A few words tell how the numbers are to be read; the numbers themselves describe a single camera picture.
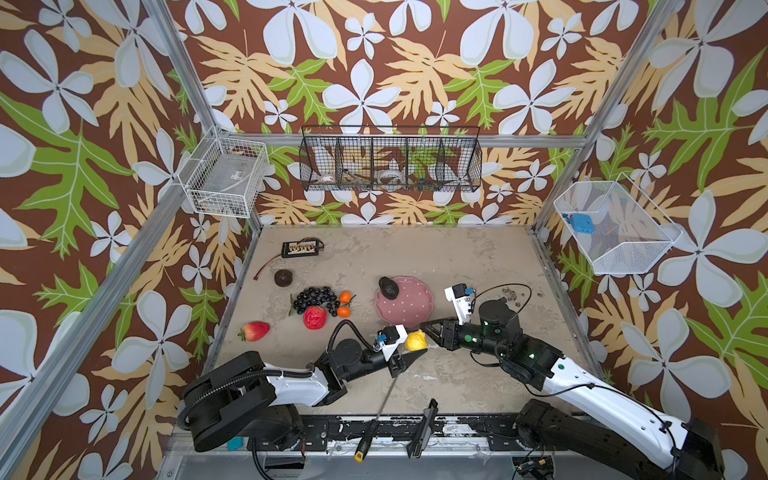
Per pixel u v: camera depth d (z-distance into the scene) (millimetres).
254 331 883
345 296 973
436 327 708
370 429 747
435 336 695
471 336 621
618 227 819
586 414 492
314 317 883
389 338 606
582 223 857
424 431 736
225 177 862
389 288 955
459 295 658
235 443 731
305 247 1113
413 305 961
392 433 750
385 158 970
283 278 987
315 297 955
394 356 652
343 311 934
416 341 690
